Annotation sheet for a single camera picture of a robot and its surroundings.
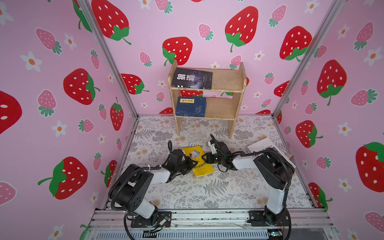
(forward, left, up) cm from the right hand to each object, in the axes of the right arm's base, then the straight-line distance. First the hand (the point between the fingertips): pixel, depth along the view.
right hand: (202, 157), depth 95 cm
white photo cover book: (+15, -41, -1) cm, 44 cm away
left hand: (-6, +2, +3) cm, 7 cm away
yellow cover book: (-8, -1, 0) cm, 8 cm away
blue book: (+21, +9, +24) cm, 33 cm away
